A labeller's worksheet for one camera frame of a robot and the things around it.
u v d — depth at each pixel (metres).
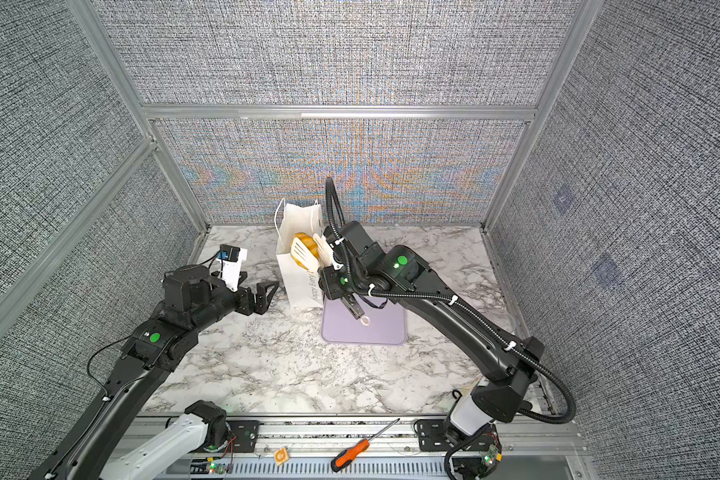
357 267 0.47
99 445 0.40
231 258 0.58
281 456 0.70
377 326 0.92
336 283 0.58
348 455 0.69
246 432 0.74
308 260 0.66
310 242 0.70
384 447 0.73
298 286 0.91
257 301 0.62
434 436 0.73
